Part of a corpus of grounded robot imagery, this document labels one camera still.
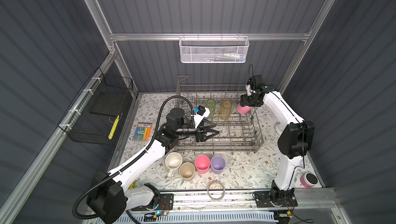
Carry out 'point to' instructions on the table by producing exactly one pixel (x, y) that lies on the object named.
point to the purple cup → (217, 163)
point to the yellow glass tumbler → (225, 110)
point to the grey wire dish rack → (238, 127)
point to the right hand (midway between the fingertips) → (248, 103)
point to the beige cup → (186, 171)
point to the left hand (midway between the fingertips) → (217, 128)
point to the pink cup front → (243, 110)
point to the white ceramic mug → (173, 161)
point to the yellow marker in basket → (113, 127)
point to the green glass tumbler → (211, 105)
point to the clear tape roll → (224, 189)
